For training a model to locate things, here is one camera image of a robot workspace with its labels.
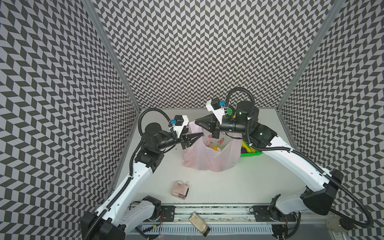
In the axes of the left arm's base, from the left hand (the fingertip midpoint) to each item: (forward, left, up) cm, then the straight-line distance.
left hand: (200, 130), depth 63 cm
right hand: (-1, +2, +4) cm, 5 cm away
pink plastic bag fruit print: (-5, -3, -12) cm, 13 cm away
